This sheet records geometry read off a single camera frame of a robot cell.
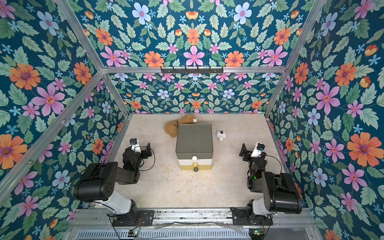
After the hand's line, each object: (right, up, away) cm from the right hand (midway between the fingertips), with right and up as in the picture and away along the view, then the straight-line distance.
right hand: (252, 145), depth 87 cm
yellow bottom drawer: (-34, -13, -1) cm, 36 cm away
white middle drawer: (-28, -9, -5) cm, 30 cm away
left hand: (-68, +1, +5) cm, 68 cm away
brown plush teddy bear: (-51, +11, +11) cm, 53 cm away
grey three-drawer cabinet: (-34, +1, -11) cm, 35 cm away
